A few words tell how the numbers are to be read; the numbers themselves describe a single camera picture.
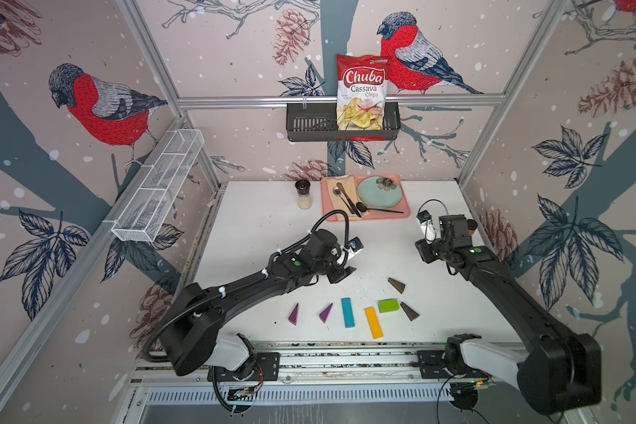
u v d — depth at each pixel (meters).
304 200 1.10
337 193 1.16
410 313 0.82
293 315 0.81
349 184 1.20
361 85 0.84
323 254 0.64
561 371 0.38
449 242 0.63
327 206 1.11
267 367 0.73
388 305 0.86
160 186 0.78
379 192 1.18
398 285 0.88
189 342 0.41
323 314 0.81
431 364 0.73
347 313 0.84
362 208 1.10
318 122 1.07
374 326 0.82
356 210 1.10
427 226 0.73
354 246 0.68
